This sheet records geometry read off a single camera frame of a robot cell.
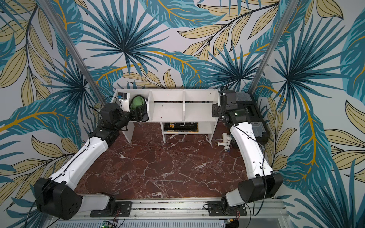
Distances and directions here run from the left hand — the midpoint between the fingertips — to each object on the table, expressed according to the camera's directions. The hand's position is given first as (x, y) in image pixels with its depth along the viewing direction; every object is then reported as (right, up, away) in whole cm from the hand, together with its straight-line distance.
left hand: (138, 106), depth 76 cm
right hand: (+44, 0, 0) cm, 44 cm away
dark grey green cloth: (0, +3, 0) cm, 3 cm away
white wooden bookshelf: (+22, -2, +6) cm, 23 cm away
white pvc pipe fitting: (+54, -22, +22) cm, 62 cm away
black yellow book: (+23, -12, +12) cm, 28 cm away
